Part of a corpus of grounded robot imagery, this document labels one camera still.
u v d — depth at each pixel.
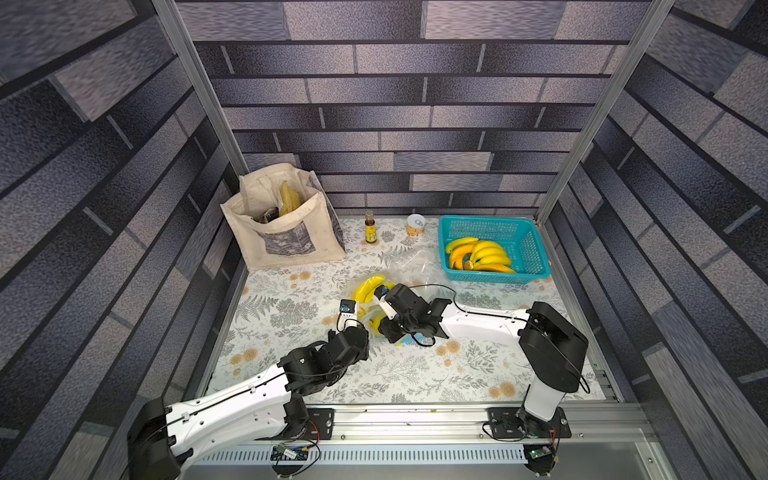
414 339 0.75
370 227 1.06
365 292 0.89
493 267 1.01
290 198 0.95
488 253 0.99
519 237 1.09
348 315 0.67
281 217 0.84
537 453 0.73
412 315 0.66
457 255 1.03
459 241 1.10
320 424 0.74
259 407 0.50
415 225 1.11
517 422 0.71
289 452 0.71
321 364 0.57
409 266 1.05
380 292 0.78
